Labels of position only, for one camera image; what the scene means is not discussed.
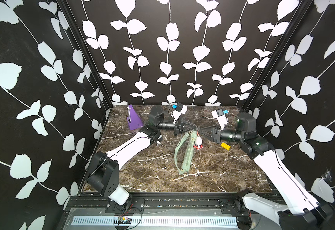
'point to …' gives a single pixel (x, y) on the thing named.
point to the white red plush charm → (198, 144)
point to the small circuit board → (124, 220)
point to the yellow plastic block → (225, 145)
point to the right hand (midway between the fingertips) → (200, 130)
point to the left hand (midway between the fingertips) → (194, 126)
